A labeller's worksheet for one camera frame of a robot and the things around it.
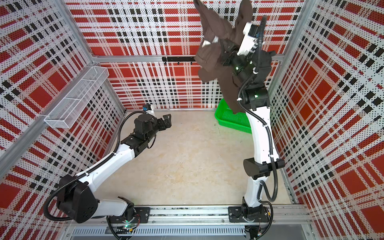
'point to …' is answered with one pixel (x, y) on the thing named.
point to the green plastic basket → (226, 117)
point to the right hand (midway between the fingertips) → (225, 36)
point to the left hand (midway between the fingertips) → (166, 116)
